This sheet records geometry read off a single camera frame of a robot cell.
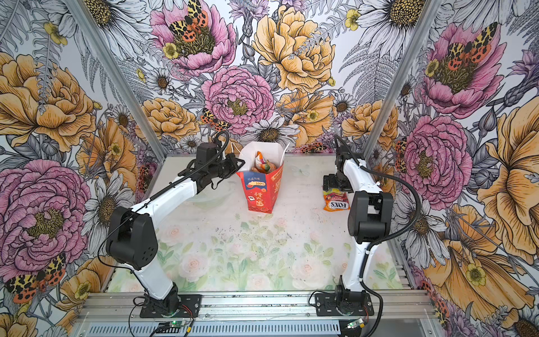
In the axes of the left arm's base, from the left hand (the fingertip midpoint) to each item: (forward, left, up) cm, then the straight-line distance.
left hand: (245, 166), depth 88 cm
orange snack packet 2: (-5, -40, -18) cm, 45 cm away
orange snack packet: (+5, -7, -4) cm, 9 cm away
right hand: (-6, -40, -12) cm, 43 cm away
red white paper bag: (-9, -7, -4) cm, 12 cm away
